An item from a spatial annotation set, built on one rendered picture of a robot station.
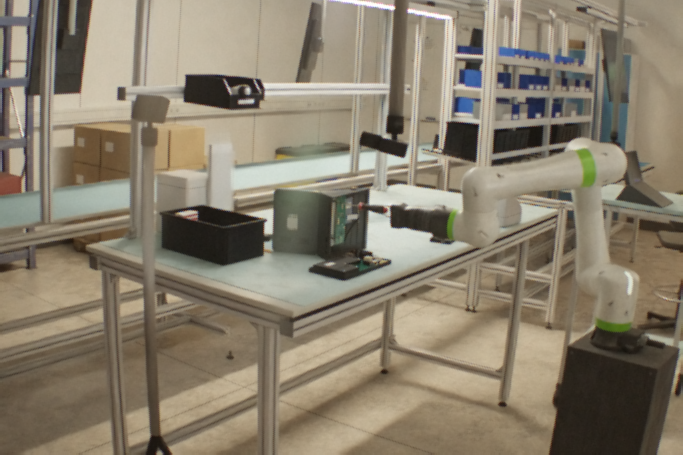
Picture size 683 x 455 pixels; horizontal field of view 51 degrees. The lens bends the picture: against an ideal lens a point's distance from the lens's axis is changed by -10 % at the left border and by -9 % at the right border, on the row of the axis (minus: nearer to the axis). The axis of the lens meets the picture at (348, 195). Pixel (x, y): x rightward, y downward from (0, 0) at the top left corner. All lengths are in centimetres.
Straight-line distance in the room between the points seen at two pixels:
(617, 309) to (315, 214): 101
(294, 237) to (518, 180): 78
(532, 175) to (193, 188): 114
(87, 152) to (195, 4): 207
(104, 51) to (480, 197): 510
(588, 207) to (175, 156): 415
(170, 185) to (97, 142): 347
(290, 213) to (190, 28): 514
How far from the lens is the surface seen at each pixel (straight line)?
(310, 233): 252
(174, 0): 738
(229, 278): 224
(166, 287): 236
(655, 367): 239
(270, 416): 220
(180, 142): 613
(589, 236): 253
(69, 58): 388
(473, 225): 218
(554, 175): 223
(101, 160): 610
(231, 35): 793
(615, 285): 243
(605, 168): 230
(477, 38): 740
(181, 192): 267
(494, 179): 215
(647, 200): 360
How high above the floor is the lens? 163
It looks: 10 degrees down
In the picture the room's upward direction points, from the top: 3 degrees clockwise
